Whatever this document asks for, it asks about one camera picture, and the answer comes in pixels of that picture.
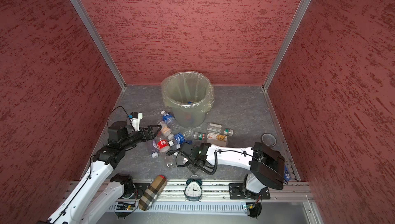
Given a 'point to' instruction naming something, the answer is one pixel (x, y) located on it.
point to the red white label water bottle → (185, 160)
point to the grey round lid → (269, 140)
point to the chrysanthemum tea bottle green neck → (217, 140)
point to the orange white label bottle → (166, 130)
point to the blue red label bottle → (189, 102)
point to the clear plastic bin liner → (187, 88)
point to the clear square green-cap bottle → (218, 128)
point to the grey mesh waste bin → (189, 116)
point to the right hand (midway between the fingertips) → (196, 165)
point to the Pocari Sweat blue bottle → (179, 138)
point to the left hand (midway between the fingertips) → (156, 131)
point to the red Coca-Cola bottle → (163, 145)
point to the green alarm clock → (193, 188)
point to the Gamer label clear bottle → (155, 153)
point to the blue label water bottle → (170, 120)
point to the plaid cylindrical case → (151, 192)
